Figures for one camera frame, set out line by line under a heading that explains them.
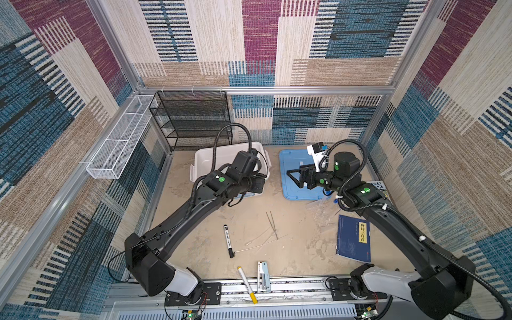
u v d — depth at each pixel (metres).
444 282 0.37
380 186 0.99
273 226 0.90
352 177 0.54
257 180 0.66
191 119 1.08
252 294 0.73
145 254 0.39
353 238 0.85
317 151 0.63
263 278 0.75
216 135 1.17
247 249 0.85
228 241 0.85
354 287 0.66
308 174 0.63
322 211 0.93
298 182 0.65
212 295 0.74
